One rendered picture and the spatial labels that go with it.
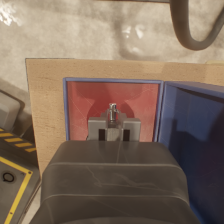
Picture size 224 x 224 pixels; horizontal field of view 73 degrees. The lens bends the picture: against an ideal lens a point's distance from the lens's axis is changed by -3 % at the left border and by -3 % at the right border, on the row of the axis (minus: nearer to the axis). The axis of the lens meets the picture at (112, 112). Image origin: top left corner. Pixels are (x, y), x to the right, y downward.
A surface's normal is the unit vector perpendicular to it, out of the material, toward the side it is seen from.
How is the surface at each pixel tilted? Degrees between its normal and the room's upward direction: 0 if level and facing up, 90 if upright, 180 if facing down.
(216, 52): 0
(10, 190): 0
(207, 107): 79
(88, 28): 0
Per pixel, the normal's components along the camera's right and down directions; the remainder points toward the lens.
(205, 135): -0.98, 0.03
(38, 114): 0.00, 0.29
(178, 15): -0.07, 0.98
